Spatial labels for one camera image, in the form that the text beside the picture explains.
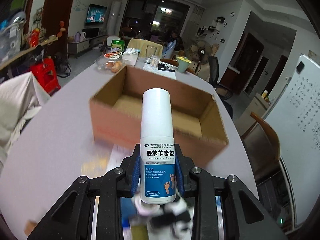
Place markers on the black office chair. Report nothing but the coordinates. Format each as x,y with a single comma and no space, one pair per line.
222,91

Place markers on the open cardboard box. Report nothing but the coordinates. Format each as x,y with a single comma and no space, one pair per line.
187,114

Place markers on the white cloth covered chair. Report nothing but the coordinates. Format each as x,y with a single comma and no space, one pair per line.
22,97

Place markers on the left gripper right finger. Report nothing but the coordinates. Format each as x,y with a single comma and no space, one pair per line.
244,217

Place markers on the red plastic stool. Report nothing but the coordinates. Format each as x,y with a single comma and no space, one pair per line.
45,74

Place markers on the whiteboard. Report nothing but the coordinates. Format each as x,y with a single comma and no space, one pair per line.
295,119

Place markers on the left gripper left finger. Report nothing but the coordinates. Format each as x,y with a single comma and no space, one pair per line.
92,200

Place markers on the clear food container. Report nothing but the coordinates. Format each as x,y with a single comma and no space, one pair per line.
109,62

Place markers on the green snack canister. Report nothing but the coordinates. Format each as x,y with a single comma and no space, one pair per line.
117,46

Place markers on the clear storage bin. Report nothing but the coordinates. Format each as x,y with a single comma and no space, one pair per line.
10,42

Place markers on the wooden chair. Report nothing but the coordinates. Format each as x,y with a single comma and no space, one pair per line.
262,147

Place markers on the panda plush toy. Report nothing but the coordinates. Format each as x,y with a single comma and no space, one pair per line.
174,213

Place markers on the white blue spray bottle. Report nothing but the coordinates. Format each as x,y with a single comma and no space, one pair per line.
157,148

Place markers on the green mug with lid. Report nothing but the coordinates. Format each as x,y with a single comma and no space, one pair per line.
183,63

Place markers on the clear drinking glass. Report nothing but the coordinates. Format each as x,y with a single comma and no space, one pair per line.
150,51

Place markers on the wall television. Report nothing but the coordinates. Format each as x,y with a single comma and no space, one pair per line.
95,14

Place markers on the seated person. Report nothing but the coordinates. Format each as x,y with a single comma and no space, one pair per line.
179,43

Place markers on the standing fan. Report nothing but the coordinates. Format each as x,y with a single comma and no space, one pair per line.
199,51

